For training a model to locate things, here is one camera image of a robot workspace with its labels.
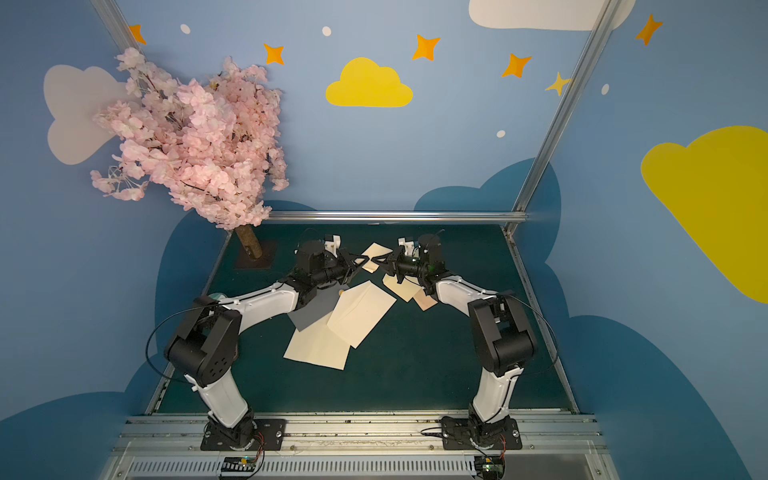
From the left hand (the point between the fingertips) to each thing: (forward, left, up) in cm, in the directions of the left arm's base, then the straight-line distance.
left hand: (372, 253), depth 86 cm
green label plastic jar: (-9, +48, -12) cm, 50 cm away
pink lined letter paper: (-3, -18, -22) cm, 28 cm away
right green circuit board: (-49, -31, -23) cm, 63 cm away
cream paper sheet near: (-20, +15, -21) cm, 33 cm away
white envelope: (-8, +4, -21) cm, 23 cm away
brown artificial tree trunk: (+14, +45, -12) cm, 48 cm away
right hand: (-1, -1, -1) cm, 1 cm away
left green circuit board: (-50, +31, -23) cm, 63 cm away
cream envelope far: (+1, 0, -2) cm, 2 cm away
